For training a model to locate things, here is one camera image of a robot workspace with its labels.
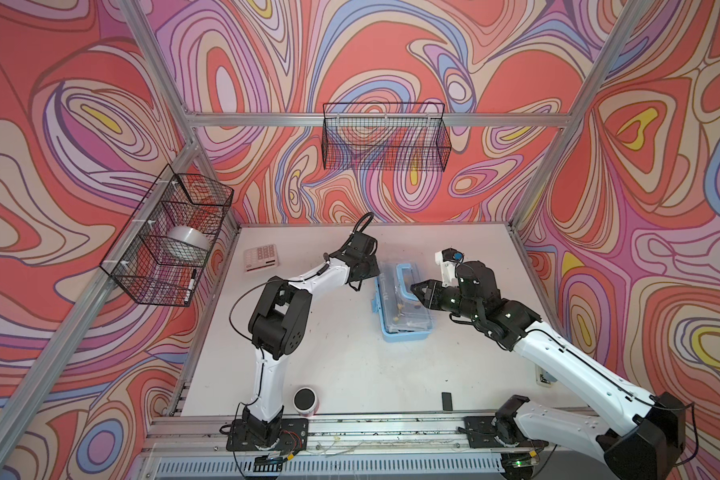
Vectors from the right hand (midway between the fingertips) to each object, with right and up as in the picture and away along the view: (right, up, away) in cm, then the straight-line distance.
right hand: (414, 295), depth 75 cm
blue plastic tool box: (-1, -7, +11) cm, 13 cm away
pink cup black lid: (-28, -26, -2) cm, 38 cm away
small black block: (+9, -29, +3) cm, 31 cm away
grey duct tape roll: (-55, +13, -6) cm, 57 cm away
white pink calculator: (-51, +9, +32) cm, 61 cm away
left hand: (-8, +7, +23) cm, 25 cm away
